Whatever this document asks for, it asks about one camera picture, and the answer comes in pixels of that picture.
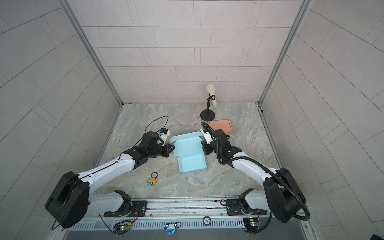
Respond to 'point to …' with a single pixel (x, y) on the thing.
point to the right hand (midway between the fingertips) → (201, 142)
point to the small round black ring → (157, 174)
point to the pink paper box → (224, 125)
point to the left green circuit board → (121, 228)
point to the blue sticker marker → (171, 227)
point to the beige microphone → (211, 89)
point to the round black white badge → (206, 220)
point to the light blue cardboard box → (188, 148)
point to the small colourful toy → (152, 181)
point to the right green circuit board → (252, 224)
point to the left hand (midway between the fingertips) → (178, 146)
